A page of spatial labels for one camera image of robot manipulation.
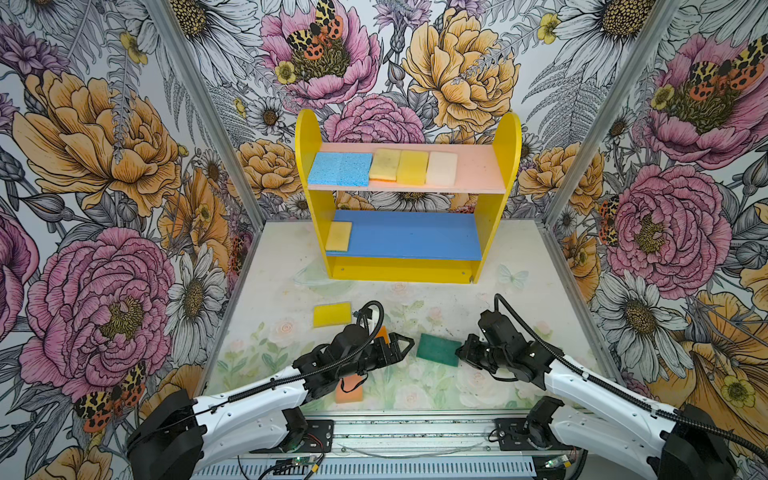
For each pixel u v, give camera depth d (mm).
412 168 747
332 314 990
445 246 944
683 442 404
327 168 759
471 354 722
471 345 733
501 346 632
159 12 705
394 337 700
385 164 765
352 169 761
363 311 730
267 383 519
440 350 836
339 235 977
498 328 639
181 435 407
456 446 737
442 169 761
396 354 676
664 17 718
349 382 688
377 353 689
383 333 705
